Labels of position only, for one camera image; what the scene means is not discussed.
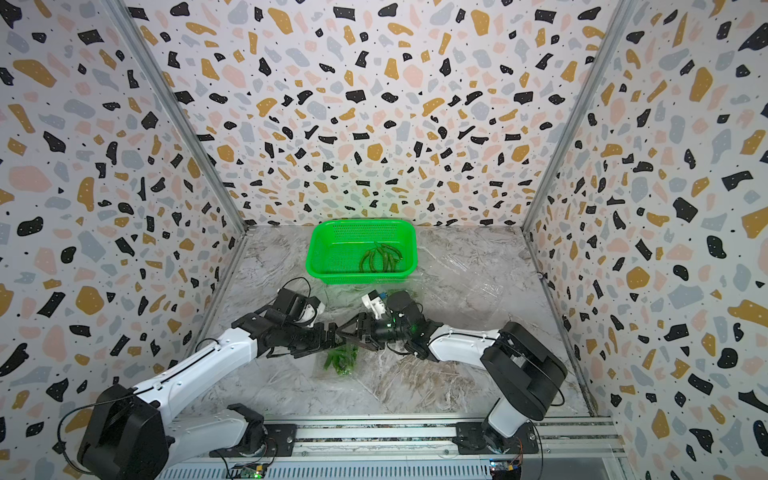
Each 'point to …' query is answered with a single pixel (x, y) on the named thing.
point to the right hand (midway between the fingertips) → (342, 339)
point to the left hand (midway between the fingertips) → (339, 342)
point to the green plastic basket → (348, 251)
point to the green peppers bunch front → (380, 259)
